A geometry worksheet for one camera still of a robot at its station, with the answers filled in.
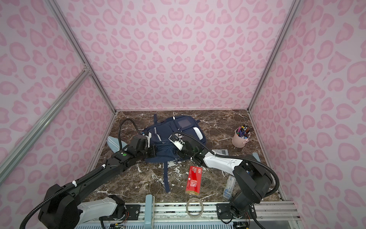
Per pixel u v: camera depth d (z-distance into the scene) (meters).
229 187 0.80
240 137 0.90
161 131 0.96
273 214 0.73
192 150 0.66
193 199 0.76
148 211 0.73
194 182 0.82
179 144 0.74
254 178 0.46
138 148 0.64
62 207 0.40
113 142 0.95
